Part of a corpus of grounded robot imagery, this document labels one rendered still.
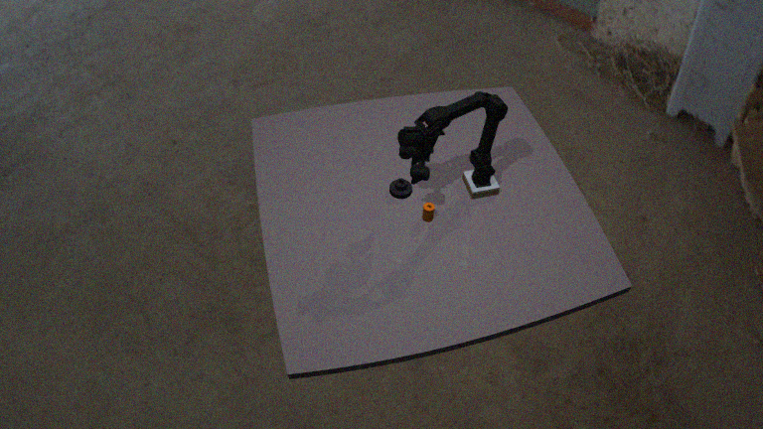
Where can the orange knob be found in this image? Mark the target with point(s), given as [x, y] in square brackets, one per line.
[428, 211]

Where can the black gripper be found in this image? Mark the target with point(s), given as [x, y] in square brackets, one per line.
[420, 171]

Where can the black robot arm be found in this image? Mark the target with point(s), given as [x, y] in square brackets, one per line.
[439, 117]

